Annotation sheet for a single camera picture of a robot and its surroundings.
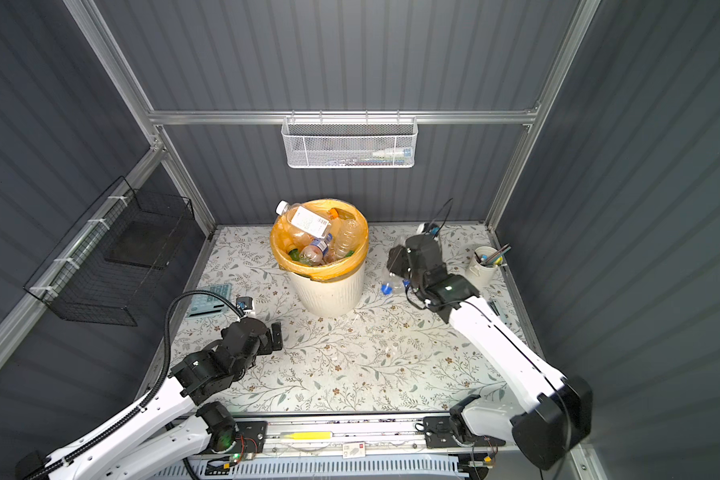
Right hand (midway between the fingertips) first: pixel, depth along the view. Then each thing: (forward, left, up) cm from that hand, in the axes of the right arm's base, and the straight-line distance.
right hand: (397, 256), depth 77 cm
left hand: (-14, +35, -12) cm, 40 cm away
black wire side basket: (-6, +72, +4) cm, 73 cm away
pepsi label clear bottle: (+7, +24, -6) cm, 25 cm away
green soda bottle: (+6, +30, -6) cm, 31 cm away
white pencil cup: (+9, -29, -16) cm, 34 cm away
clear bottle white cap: (+13, +15, -7) cm, 21 cm away
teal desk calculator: (-1, +61, -23) cm, 65 cm away
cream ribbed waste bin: (-5, +18, -12) cm, 22 cm away
